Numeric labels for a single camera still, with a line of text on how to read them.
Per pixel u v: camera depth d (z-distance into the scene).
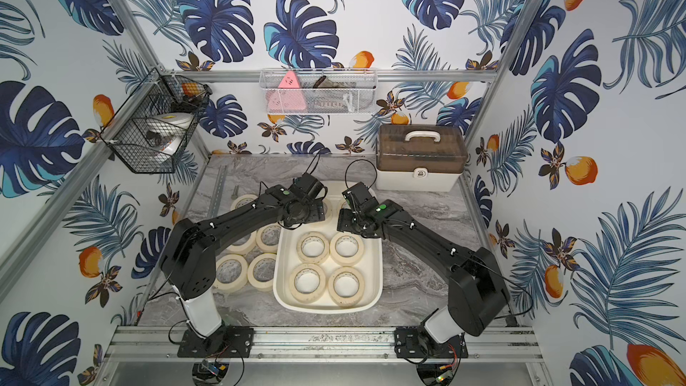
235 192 1.09
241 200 1.03
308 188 0.70
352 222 0.73
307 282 0.84
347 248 0.91
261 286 0.83
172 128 0.80
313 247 0.91
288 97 0.90
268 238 0.95
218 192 1.09
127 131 0.76
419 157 0.92
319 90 0.92
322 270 0.86
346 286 0.85
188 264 0.47
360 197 0.65
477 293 0.42
